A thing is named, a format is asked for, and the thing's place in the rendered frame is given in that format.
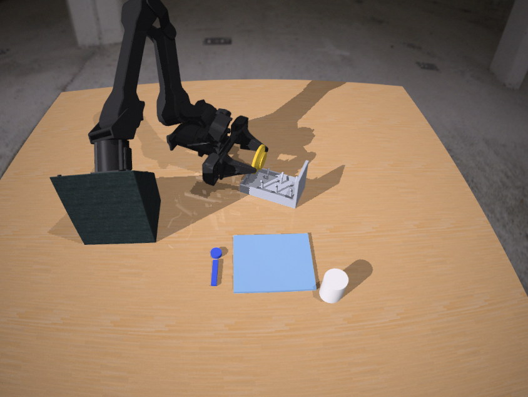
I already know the yellow plate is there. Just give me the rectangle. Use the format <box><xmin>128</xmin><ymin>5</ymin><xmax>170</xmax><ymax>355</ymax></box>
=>
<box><xmin>252</xmin><ymin>145</ymin><xmax>267</xmax><ymax>174</ymax></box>

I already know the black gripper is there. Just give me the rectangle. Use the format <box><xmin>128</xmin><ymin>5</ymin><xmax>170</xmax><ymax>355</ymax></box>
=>
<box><xmin>193</xmin><ymin>115</ymin><xmax>263</xmax><ymax>186</ymax></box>

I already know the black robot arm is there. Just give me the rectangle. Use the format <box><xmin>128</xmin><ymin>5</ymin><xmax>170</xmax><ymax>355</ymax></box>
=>
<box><xmin>88</xmin><ymin>0</ymin><xmax>233</xmax><ymax>173</ymax></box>

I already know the grey dish rack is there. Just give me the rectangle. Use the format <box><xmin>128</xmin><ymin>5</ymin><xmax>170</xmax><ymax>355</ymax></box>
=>
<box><xmin>240</xmin><ymin>160</ymin><xmax>308</xmax><ymax>209</ymax></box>

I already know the light blue rectangular mat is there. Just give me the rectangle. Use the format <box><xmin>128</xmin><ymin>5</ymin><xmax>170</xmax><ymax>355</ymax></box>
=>
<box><xmin>233</xmin><ymin>233</ymin><xmax>317</xmax><ymax>294</ymax></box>

